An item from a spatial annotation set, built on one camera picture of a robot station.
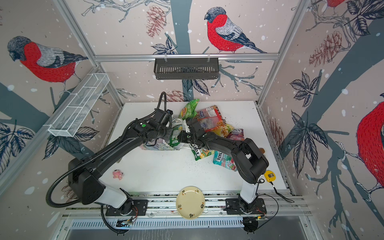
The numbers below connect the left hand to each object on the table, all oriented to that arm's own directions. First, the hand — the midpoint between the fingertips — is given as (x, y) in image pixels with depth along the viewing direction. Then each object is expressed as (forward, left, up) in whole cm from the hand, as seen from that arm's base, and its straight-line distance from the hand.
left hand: (167, 130), depth 80 cm
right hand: (+1, -4, -10) cm, 10 cm away
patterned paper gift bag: (-7, +3, -3) cm, 8 cm away
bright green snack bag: (+22, -11, -8) cm, 25 cm away
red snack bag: (+21, -26, -15) cm, 36 cm away
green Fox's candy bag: (-4, -17, -18) cm, 26 cm away
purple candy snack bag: (+8, -43, -17) cm, 47 cm away
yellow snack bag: (+10, -35, -15) cm, 39 cm away
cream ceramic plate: (-31, -12, -20) cm, 39 cm away
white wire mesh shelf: (-2, +48, +10) cm, 49 cm away
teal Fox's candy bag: (-10, -32, -17) cm, 38 cm away
